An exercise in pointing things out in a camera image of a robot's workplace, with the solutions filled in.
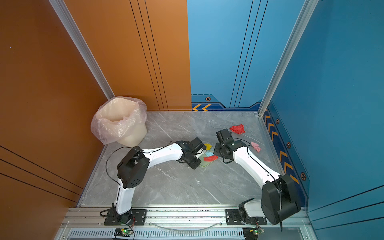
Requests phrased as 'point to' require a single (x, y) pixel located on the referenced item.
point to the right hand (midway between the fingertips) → (217, 151)
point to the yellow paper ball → (208, 146)
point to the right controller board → (251, 233)
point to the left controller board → (126, 232)
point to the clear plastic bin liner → (97, 129)
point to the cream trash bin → (124, 120)
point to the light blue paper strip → (209, 153)
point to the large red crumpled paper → (239, 129)
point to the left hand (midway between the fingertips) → (197, 163)
